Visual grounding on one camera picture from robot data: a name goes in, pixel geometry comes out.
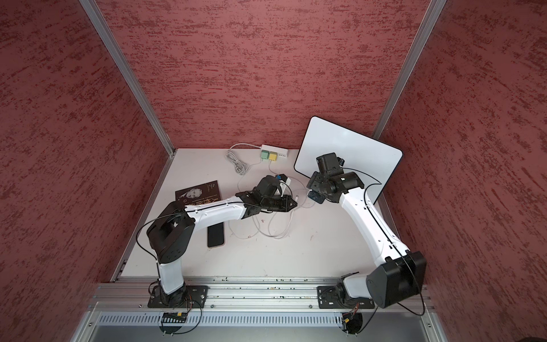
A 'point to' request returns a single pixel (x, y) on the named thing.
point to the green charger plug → (265, 154)
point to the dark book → (199, 194)
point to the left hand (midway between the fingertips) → (296, 208)
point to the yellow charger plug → (273, 156)
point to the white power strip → (280, 152)
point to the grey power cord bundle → (241, 167)
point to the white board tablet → (373, 160)
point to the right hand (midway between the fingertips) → (318, 189)
